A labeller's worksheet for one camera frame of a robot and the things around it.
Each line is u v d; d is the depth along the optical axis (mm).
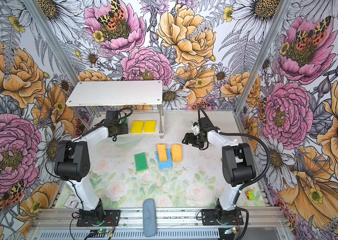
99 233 723
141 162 923
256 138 503
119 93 836
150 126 1030
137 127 1011
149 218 715
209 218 734
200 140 813
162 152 925
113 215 748
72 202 777
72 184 542
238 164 495
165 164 894
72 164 511
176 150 964
